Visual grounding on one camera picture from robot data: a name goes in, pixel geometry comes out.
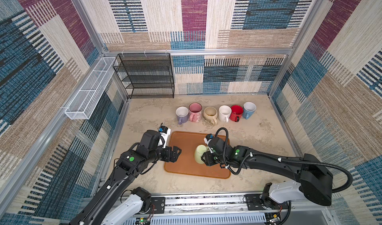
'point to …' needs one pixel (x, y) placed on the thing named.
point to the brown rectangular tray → (186, 165)
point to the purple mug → (182, 113)
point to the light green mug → (200, 150)
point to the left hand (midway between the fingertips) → (174, 147)
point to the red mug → (237, 111)
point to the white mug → (225, 112)
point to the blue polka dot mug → (249, 108)
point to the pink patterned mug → (195, 109)
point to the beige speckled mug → (210, 114)
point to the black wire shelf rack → (146, 75)
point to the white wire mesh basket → (84, 104)
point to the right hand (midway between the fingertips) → (206, 159)
